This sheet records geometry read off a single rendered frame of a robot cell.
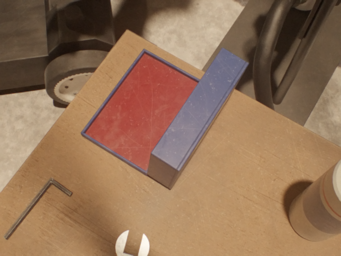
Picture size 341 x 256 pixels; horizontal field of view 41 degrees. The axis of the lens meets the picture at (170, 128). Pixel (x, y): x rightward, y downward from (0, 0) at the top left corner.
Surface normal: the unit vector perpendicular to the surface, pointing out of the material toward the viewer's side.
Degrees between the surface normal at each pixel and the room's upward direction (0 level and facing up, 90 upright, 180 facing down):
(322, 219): 90
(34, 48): 0
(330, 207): 90
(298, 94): 0
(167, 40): 0
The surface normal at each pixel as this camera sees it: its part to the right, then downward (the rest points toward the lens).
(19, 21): 0.00, -0.37
